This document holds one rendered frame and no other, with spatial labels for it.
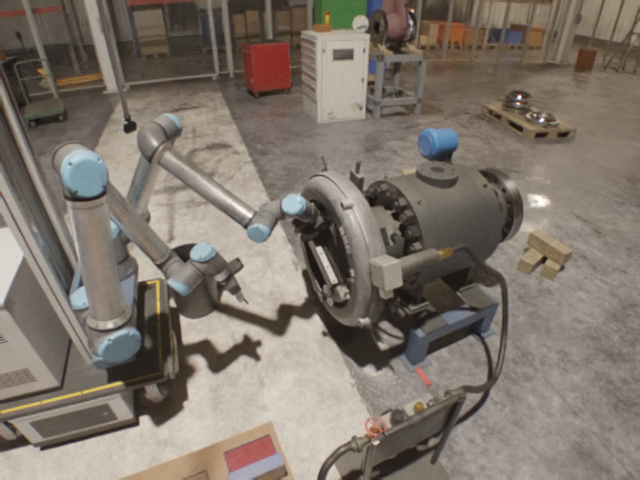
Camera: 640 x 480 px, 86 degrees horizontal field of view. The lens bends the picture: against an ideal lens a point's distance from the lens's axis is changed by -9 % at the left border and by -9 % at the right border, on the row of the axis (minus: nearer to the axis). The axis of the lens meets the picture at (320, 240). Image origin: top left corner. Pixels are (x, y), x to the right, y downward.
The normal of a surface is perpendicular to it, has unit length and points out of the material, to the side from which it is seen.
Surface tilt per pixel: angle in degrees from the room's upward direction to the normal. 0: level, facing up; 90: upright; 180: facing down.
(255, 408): 0
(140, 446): 0
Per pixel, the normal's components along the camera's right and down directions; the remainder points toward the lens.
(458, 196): 0.23, -0.40
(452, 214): 0.31, -0.16
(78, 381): 0.00, -0.82
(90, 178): 0.71, 0.29
